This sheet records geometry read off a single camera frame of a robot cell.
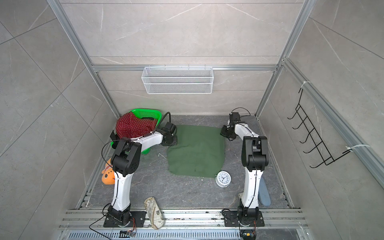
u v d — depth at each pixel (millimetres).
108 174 796
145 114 1144
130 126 1040
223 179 836
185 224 730
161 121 799
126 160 560
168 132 832
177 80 1007
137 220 732
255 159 570
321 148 646
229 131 901
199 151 982
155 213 724
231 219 728
